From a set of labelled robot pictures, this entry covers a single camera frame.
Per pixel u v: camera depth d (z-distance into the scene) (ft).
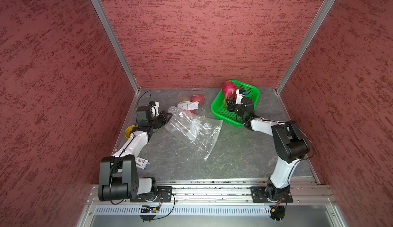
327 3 2.48
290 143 1.67
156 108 2.65
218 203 2.38
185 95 3.72
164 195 2.44
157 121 2.47
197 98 3.48
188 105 3.28
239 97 2.80
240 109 2.71
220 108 3.54
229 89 3.02
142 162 2.73
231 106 2.82
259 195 2.41
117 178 1.36
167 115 2.80
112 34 2.88
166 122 2.52
